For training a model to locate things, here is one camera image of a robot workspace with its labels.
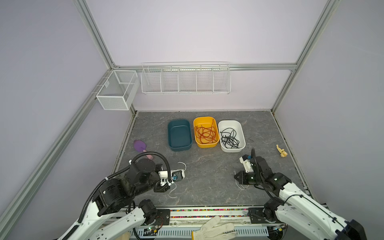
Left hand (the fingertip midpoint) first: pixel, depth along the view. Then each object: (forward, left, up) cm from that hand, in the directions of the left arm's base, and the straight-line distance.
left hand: (172, 171), depth 63 cm
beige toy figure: (+16, -66, -24) cm, 72 cm away
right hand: (+2, -31, -20) cm, 37 cm away
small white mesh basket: (+57, +38, -1) cm, 69 cm away
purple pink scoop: (+29, +27, -26) cm, 48 cm away
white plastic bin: (+40, -41, -22) cm, 61 cm away
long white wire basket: (+62, -7, +4) cm, 63 cm away
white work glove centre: (-20, -15, -26) cm, 36 cm away
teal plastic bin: (+37, 0, -25) cm, 44 cm away
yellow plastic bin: (+45, -19, -22) cm, 54 cm away
